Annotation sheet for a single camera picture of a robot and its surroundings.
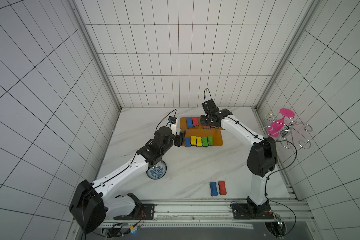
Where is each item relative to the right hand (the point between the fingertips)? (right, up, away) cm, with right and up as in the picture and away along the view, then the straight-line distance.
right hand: (198, 121), depth 92 cm
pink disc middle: (+43, -3, -9) cm, 44 cm away
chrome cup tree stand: (+41, -6, -19) cm, 46 cm away
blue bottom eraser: (-7, -14, +5) cm, 16 cm away
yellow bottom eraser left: (-3, -13, +5) cm, 14 cm away
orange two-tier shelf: (0, -10, +6) cm, 12 cm away
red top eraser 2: (+11, -37, -13) cm, 40 cm away
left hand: (-13, -6, -13) cm, 19 cm away
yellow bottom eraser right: (+1, -14, +5) cm, 15 cm away
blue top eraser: (-6, -1, -1) cm, 6 cm away
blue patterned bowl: (-25, -29, -7) cm, 39 cm away
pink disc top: (+47, +5, -13) cm, 49 cm away
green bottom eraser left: (+5, -14, +5) cm, 16 cm away
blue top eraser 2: (+7, -38, -14) cm, 41 cm away
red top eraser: (-2, 0, 0) cm, 2 cm away
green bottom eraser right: (+9, -13, +5) cm, 17 cm away
